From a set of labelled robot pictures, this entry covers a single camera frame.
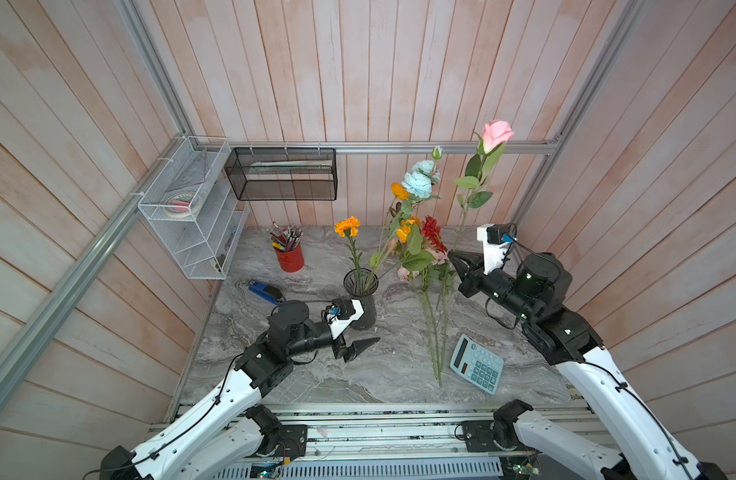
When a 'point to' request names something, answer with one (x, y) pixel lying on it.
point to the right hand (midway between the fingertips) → (449, 252)
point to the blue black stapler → (267, 292)
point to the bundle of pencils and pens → (287, 240)
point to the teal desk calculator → (477, 364)
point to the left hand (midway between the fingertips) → (368, 325)
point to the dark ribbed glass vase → (370, 282)
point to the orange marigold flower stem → (348, 227)
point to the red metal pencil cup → (291, 261)
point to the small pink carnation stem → (406, 274)
